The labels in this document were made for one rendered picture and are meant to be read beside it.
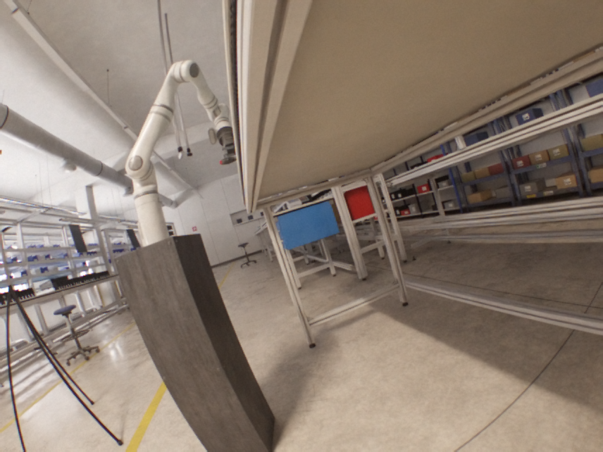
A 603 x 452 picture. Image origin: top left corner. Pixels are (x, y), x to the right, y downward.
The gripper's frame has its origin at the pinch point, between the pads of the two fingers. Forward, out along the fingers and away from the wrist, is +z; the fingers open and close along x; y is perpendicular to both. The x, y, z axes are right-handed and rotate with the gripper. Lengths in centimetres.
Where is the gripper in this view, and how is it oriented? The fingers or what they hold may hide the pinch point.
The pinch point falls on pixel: (228, 162)
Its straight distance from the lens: 108.2
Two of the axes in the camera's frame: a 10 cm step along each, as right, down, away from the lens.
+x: -0.7, 4.9, 8.7
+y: 9.2, -3.0, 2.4
